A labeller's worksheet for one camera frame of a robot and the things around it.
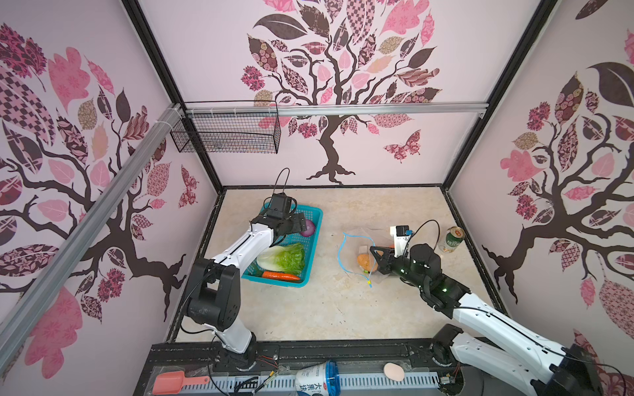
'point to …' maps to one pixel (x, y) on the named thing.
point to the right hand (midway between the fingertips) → (372, 246)
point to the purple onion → (310, 228)
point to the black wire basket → (229, 127)
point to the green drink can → (453, 238)
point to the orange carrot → (279, 275)
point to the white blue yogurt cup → (319, 379)
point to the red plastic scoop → (172, 383)
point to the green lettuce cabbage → (290, 258)
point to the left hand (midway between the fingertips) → (296, 225)
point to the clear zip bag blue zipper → (356, 256)
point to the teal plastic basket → (308, 243)
